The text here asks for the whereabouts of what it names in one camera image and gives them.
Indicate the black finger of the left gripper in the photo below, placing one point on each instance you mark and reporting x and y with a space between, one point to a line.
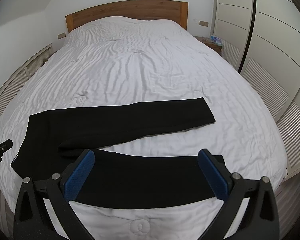
5 146

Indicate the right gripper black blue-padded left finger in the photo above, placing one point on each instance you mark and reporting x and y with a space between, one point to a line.
31 219

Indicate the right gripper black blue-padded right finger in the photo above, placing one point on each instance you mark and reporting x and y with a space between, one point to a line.
260 220

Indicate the black pants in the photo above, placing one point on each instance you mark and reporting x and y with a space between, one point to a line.
56 138

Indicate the white low radiator cabinet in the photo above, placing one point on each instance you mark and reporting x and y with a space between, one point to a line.
20 77

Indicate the white bed duvet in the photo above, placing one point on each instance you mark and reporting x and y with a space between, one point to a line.
120 61

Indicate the blue tissue pack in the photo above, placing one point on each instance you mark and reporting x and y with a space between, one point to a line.
216 40

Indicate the wooden nightstand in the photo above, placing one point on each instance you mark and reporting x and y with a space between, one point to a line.
208 42

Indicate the white sliding wardrobe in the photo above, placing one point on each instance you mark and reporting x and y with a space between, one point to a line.
261 40

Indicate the wooden headboard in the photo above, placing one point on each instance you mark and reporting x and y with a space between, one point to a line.
176 11

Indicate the left wall switch plate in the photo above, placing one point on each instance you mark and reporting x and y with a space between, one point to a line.
62 35

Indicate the wall switch plate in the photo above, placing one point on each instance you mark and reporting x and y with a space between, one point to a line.
203 23
62 35

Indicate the right wall switch plate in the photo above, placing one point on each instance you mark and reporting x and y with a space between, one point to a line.
203 23

